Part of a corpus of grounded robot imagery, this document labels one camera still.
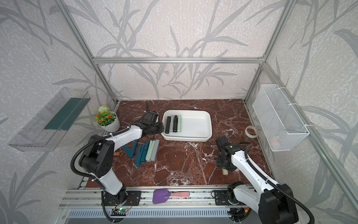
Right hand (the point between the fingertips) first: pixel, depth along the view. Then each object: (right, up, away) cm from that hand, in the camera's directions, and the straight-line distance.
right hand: (221, 164), depth 82 cm
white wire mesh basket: (+22, +24, -19) cm, 38 cm away
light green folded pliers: (-45, +6, +7) cm, 45 cm away
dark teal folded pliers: (-50, +3, +5) cm, 50 cm away
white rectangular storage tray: (-14, +21, +21) cm, 33 cm away
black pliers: (-35, +25, +23) cm, 49 cm away
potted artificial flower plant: (-73, +25, +9) cm, 78 cm away
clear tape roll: (+27, +17, +19) cm, 37 cm away
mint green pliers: (-26, +24, +23) cm, 42 cm away
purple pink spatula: (-34, -14, -8) cm, 38 cm away
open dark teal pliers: (-57, +6, +7) cm, 57 cm away
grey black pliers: (-30, +24, +22) cm, 44 cm away
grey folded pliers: (-41, +5, +5) cm, 42 cm away
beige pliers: (+2, -4, -1) cm, 5 cm away
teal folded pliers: (-48, +4, +5) cm, 48 cm away
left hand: (-36, +20, +12) cm, 43 cm away
